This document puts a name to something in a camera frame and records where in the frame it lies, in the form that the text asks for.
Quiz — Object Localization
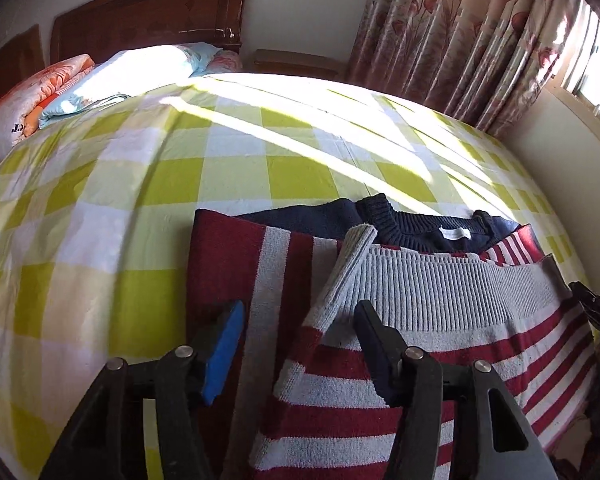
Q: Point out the large wooden headboard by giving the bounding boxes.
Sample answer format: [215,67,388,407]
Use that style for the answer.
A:
[50,0,252,66]

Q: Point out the red grey striped knit sweater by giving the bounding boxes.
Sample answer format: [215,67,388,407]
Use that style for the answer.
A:
[192,192,598,480]

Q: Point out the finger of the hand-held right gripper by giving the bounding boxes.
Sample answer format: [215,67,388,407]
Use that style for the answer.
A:
[569,281,600,341]

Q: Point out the pink floral curtain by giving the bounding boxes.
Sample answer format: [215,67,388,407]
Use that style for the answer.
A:
[345,0,588,136]

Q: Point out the wooden nightstand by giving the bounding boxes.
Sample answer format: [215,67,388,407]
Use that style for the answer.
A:
[252,49,348,81]

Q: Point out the yellow white checked bed sheet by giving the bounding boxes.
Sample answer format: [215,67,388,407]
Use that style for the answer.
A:
[0,72,593,480]

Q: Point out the small wooden headboard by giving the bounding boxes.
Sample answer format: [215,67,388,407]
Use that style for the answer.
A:
[0,24,46,116]

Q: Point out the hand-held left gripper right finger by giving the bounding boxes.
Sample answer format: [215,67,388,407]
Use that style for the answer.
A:
[354,300,561,480]

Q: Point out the orange floral folded quilt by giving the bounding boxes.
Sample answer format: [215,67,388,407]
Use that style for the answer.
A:
[0,54,96,166]

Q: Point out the light blue white pillow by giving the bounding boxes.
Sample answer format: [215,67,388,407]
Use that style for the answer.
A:
[37,42,223,128]

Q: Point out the pink floral pillow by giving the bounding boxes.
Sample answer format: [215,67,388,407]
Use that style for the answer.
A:
[207,50,244,75]

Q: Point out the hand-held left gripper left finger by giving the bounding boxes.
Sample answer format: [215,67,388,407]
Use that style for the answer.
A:
[40,300,246,480]

